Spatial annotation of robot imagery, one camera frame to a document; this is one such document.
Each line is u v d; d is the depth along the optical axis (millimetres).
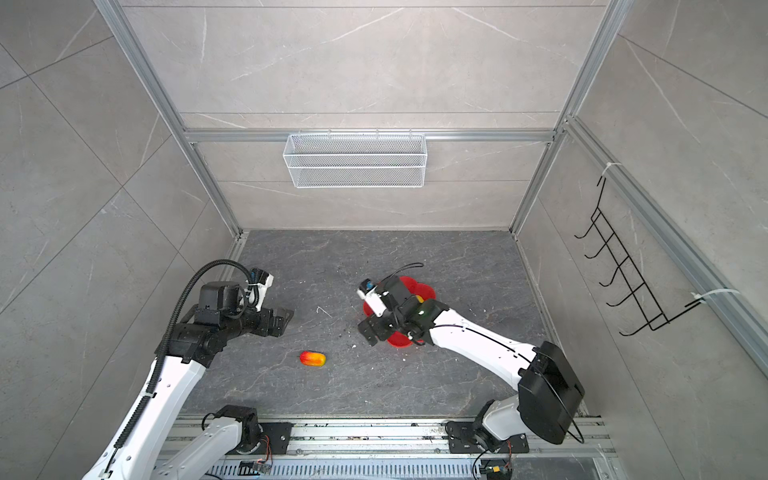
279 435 732
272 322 660
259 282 637
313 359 851
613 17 693
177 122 876
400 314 600
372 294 699
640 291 638
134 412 409
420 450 730
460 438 735
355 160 1006
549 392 403
